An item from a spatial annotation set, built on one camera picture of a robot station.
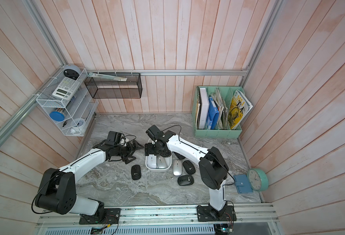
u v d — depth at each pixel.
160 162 0.90
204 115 0.95
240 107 0.97
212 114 0.95
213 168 0.48
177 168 0.88
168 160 0.93
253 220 0.76
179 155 0.94
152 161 0.89
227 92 1.04
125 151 0.77
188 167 0.88
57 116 0.77
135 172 0.86
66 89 0.78
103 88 1.05
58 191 0.43
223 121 0.99
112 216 0.73
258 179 0.77
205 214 0.73
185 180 0.84
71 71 0.81
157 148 0.72
